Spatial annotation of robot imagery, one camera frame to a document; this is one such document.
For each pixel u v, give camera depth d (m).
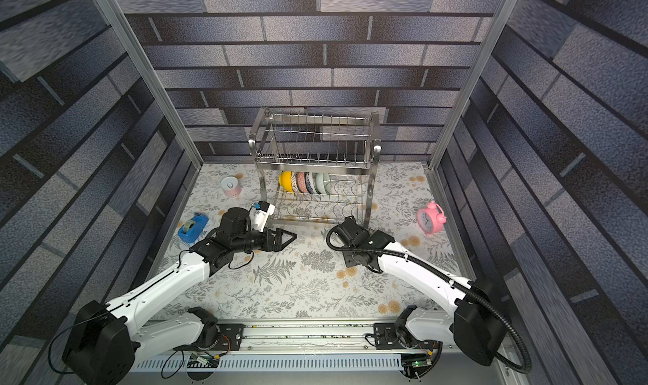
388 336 0.73
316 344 0.73
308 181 0.98
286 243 0.72
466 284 0.43
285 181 1.02
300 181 0.99
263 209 0.73
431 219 0.90
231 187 1.03
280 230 0.70
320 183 0.98
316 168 0.71
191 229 0.92
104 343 0.39
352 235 0.62
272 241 0.70
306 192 1.00
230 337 0.74
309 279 0.85
